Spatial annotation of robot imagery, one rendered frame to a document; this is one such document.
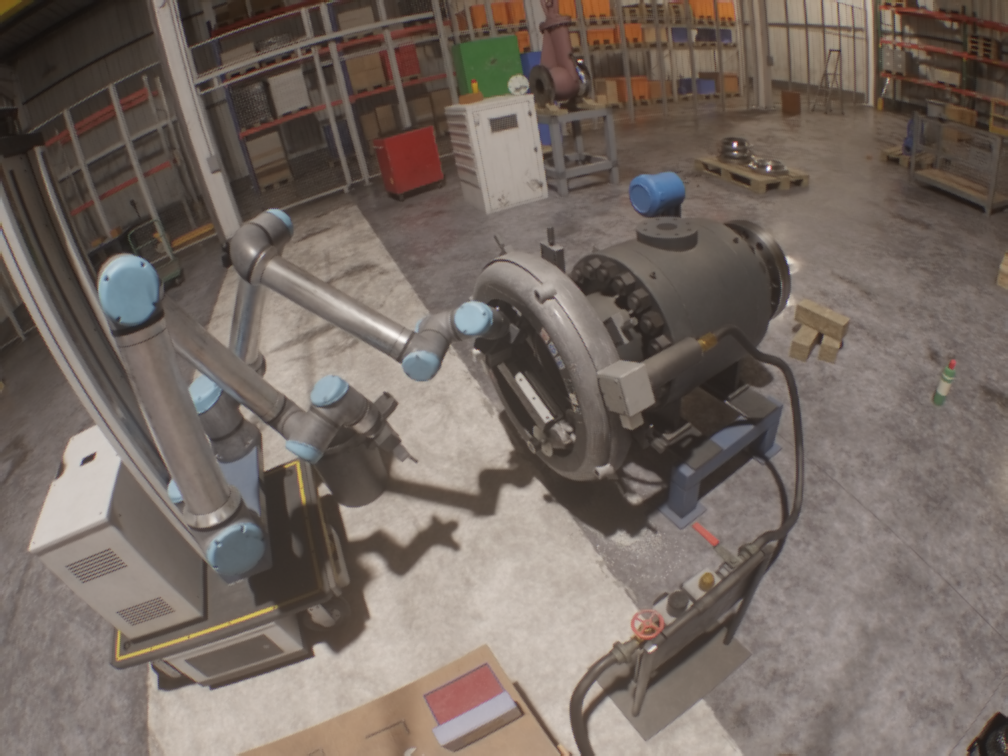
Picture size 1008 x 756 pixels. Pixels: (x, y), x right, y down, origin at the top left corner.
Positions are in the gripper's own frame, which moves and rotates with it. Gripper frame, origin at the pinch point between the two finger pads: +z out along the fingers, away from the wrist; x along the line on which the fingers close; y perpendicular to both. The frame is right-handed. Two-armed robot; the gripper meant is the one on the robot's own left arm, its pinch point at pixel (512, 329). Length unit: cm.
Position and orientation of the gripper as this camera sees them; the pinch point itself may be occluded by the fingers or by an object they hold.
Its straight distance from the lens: 160.2
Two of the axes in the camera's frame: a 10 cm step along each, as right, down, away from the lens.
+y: 5.0, -8.4, -1.8
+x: -7.9, -5.4, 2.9
